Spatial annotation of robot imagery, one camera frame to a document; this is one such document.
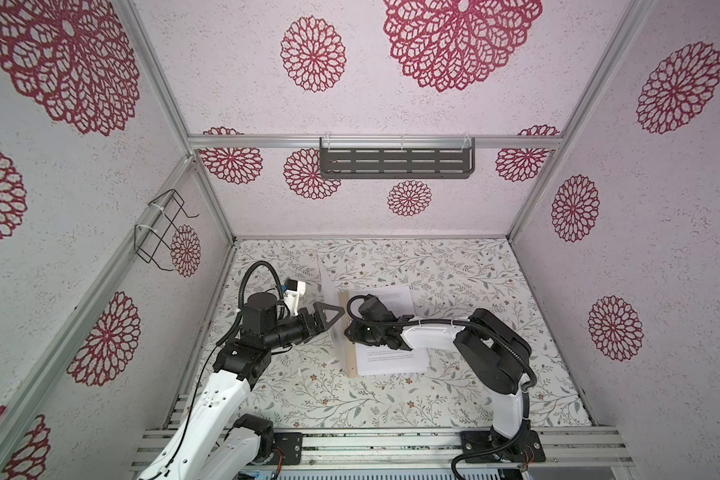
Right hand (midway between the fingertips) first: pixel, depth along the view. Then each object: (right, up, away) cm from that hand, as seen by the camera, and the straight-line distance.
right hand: (344, 328), depth 92 cm
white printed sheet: (+10, -9, -4) cm, 14 cm away
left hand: (-1, +6, -20) cm, 21 cm away
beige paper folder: (-6, +14, +15) cm, 22 cm away
